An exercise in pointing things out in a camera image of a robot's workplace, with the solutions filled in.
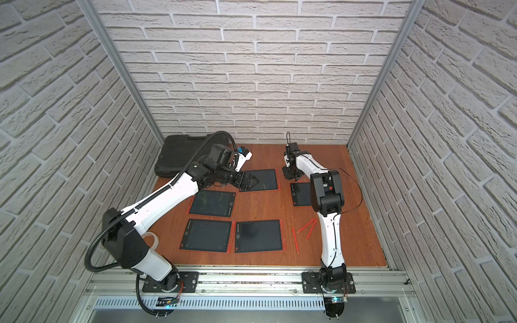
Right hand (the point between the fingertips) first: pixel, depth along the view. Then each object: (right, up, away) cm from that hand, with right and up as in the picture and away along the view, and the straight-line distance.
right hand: (295, 174), depth 106 cm
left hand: (-20, +1, -28) cm, 35 cm away
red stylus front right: (+4, -23, -19) cm, 30 cm away
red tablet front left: (-42, -26, -20) cm, 53 cm away
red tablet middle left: (-41, -14, -9) cm, 44 cm away
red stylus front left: (-3, -28, -21) cm, 35 cm away
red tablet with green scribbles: (+2, -10, -9) cm, 13 cm away
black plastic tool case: (-65, +13, +2) cm, 66 cm away
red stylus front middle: (+3, -22, -17) cm, 28 cm away
